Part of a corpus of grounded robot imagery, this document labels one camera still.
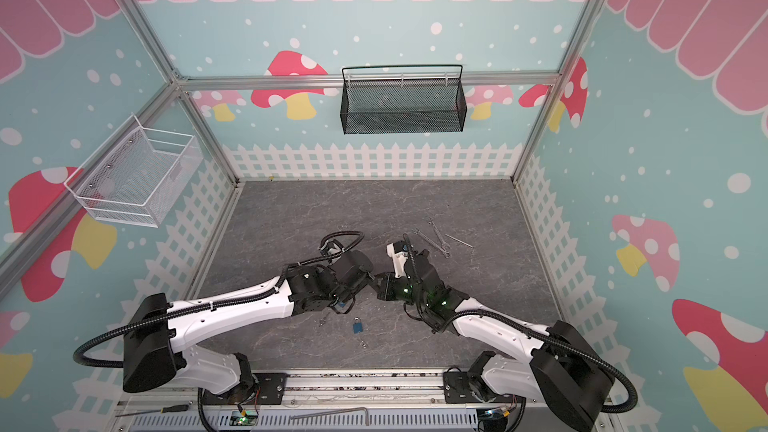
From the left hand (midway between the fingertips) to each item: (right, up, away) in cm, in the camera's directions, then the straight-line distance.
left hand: (372, 277), depth 78 cm
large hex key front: (-9, -31, -7) cm, 33 cm away
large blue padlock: (-6, -4, -12) cm, 13 cm away
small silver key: (-15, -15, +7) cm, 22 cm away
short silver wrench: (+23, +6, +24) cm, 34 cm away
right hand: (-2, -1, -1) cm, 2 cm away
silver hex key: (+28, +7, +24) cm, 38 cm away
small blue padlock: (-5, -15, +7) cm, 17 cm away
